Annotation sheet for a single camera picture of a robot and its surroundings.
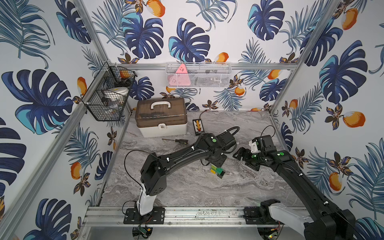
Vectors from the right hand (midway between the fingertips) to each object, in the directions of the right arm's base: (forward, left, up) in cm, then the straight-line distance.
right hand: (239, 158), depth 80 cm
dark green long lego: (-3, +10, -9) cm, 14 cm away
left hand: (-2, +12, +1) cm, 12 cm away
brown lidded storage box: (+22, +44, +8) cm, 50 cm away
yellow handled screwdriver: (+19, +34, -11) cm, 41 cm away
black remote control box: (+31, +21, -12) cm, 40 cm away
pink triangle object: (+40, +32, +23) cm, 56 cm away
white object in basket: (+25, +66, +23) cm, 74 cm away
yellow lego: (-3, +13, -11) cm, 17 cm away
